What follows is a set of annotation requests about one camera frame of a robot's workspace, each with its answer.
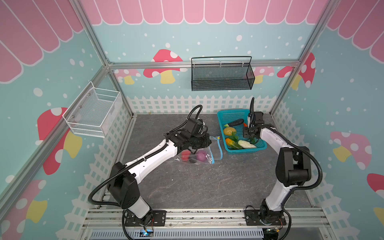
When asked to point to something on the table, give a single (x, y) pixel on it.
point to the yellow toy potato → (228, 131)
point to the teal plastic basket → (226, 116)
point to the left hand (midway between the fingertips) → (211, 144)
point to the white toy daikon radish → (245, 144)
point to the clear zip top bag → (208, 154)
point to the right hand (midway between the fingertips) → (248, 131)
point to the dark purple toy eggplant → (237, 122)
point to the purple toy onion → (201, 156)
